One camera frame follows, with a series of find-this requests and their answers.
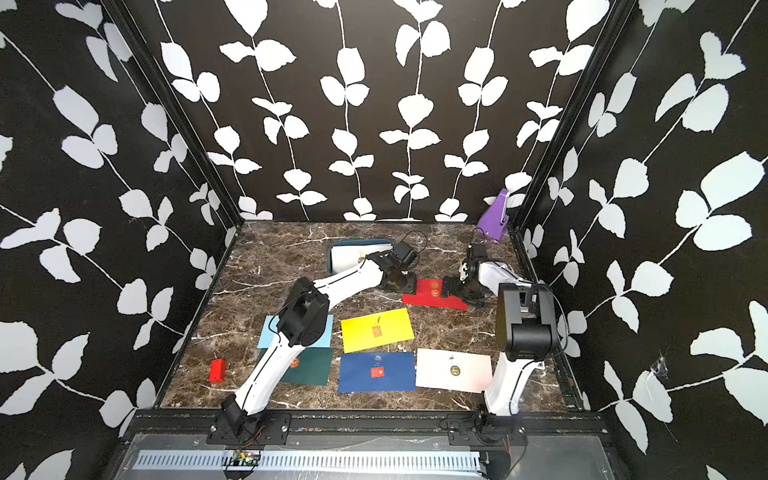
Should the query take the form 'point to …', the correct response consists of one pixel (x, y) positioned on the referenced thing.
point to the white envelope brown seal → (349, 258)
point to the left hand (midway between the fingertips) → (414, 284)
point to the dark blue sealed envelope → (371, 372)
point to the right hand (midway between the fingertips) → (451, 291)
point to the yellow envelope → (375, 330)
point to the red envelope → (429, 293)
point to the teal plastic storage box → (355, 242)
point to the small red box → (217, 371)
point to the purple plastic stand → (494, 222)
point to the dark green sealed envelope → (311, 367)
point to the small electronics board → (240, 461)
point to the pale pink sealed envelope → (455, 371)
